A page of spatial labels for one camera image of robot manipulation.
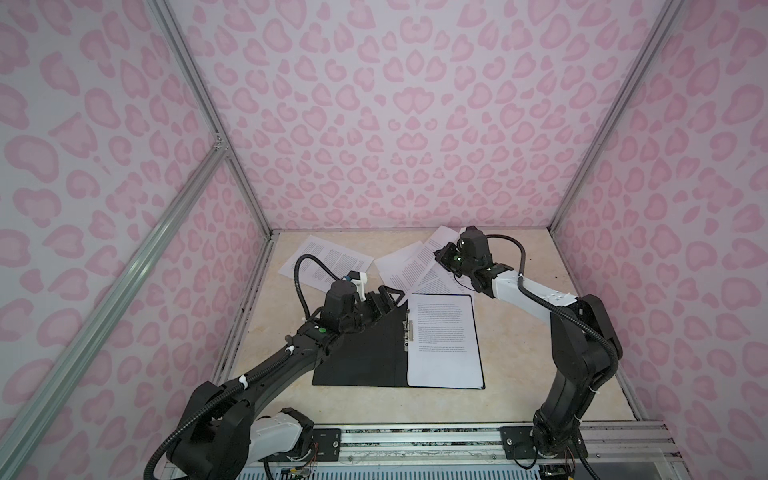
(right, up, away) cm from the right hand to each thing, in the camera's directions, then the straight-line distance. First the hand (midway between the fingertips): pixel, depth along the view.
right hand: (434, 248), depth 91 cm
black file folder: (-17, -31, -3) cm, 36 cm away
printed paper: (+3, -30, -2) cm, 31 cm away
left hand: (-11, -13, -12) cm, 21 cm away
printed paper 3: (-13, -7, +19) cm, 24 cm away
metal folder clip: (-8, -25, +2) cm, 27 cm away
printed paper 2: (-32, -4, +20) cm, 38 cm away
